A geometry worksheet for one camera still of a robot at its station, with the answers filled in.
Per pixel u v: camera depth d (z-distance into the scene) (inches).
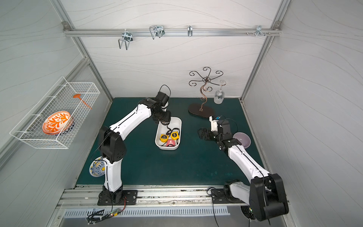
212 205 27.5
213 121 30.2
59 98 27.7
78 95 30.9
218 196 28.9
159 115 29.8
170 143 36.6
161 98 28.2
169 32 31.2
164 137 37.5
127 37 30.8
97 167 32.3
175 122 39.9
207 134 29.4
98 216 28.1
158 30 30.1
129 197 29.1
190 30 31.0
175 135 37.7
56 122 25.1
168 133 37.7
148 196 29.5
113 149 19.9
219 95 37.4
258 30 30.1
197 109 44.0
